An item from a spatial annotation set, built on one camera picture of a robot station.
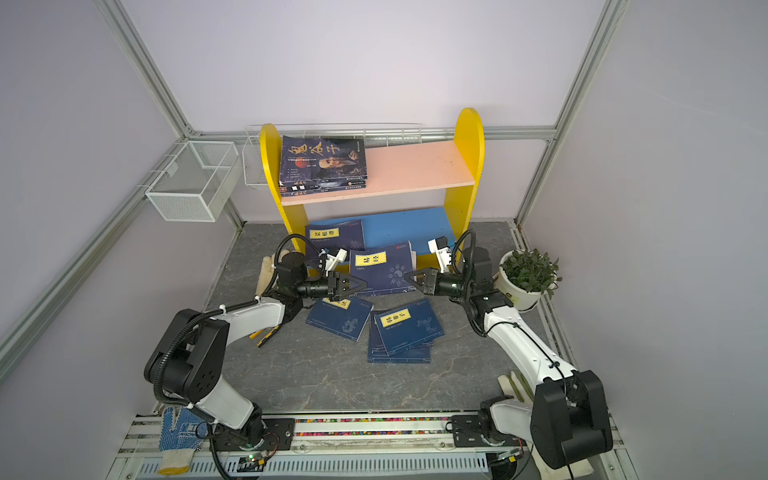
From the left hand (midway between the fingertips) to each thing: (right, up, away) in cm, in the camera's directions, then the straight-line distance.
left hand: (366, 291), depth 78 cm
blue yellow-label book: (-12, +15, +16) cm, 25 cm away
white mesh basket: (-56, +33, +18) cm, 68 cm away
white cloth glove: (+40, -26, +2) cm, 48 cm away
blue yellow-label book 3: (-8, -10, +16) cm, 20 cm away
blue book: (+12, -12, +11) cm, 20 cm away
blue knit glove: (-46, -36, -4) cm, 58 cm away
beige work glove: (-38, +4, +28) cm, 47 cm away
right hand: (+10, +3, -2) cm, 11 cm away
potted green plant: (+45, +4, +6) cm, 46 cm away
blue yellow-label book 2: (+5, +6, +1) cm, 8 cm away
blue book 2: (+2, -19, +8) cm, 21 cm away
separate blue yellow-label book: (-13, +6, -5) cm, 15 cm away
